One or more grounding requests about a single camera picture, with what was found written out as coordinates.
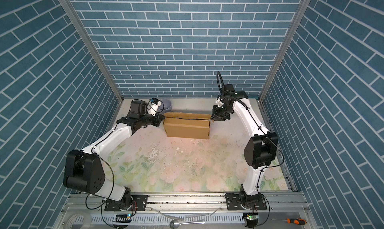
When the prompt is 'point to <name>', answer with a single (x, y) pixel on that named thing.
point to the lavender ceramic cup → (165, 106)
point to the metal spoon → (175, 224)
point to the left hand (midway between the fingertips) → (165, 116)
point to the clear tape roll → (87, 221)
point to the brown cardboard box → (187, 125)
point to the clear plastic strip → (185, 218)
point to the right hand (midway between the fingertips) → (211, 116)
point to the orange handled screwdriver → (296, 221)
